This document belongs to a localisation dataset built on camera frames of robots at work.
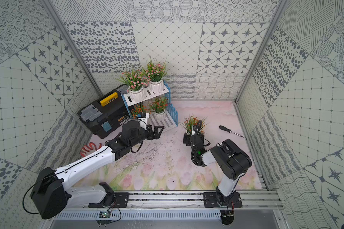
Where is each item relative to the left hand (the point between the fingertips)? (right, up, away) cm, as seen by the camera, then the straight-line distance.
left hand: (162, 128), depth 76 cm
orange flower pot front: (-17, +11, +16) cm, 26 cm away
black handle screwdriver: (+46, -5, +25) cm, 53 cm away
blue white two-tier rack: (+4, +3, +30) cm, 31 cm away
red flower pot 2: (+17, +2, +12) cm, 21 cm away
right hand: (+19, -6, +20) cm, 28 cm away
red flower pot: (-4, +13, +20) cm, 24 cm away
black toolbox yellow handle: (-38, +7, +14) cm, 41 cm away
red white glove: (-50, -16, +15) cm, 54 cm away
